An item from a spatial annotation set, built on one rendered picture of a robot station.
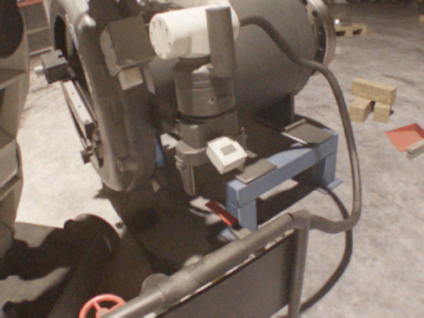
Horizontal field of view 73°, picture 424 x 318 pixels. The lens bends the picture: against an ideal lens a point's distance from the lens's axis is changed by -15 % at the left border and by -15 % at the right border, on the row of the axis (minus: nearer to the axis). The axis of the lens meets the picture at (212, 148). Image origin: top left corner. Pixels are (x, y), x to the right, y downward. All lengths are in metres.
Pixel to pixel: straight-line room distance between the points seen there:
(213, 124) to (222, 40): 0.14
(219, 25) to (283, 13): 0.84
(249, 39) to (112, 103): 0.52
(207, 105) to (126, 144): 0.42
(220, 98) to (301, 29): 0.86
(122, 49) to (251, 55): 0.53
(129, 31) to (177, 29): 0.30
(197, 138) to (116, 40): 0.31
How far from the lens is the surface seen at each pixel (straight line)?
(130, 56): 0.70
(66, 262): 1.06
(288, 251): 0.56
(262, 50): 1.14
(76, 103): 1.13
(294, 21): 1.28
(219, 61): 0.44
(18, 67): 0.77
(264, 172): 1.14
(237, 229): 0.60
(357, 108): 2.14
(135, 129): 0.83
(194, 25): 0.45
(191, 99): 0.48
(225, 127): 0.52
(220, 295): 0.50
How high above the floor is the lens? 0.87
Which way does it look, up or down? 28 degrees down
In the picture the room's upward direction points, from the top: 7 degrees counter-clockwise
